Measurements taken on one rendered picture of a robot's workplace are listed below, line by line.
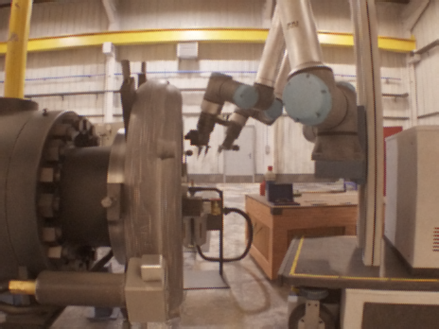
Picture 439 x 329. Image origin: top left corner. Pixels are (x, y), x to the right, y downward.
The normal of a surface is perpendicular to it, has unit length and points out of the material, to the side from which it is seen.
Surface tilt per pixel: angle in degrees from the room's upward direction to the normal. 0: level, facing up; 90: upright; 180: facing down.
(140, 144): 66
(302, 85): 95
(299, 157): 90
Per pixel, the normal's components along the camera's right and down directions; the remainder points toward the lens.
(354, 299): -0.32, 0.00
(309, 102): -0.66, 0.08
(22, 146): 0.10, -0.54
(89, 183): 0.04, -0.30
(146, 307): 0.11, 0.38
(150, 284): 0.04, -0.92
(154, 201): 0.13, -0.06
